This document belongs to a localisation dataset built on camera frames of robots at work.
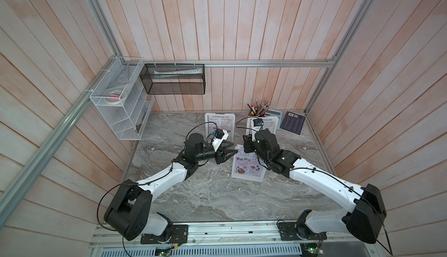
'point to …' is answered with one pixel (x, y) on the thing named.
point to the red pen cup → (258, 110)
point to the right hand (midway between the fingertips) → (244, 135)
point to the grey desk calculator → (270, 113)
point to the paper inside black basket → (159, 74)
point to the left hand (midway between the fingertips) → (234, 149)
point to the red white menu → (246, 166)
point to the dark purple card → (293, 122)
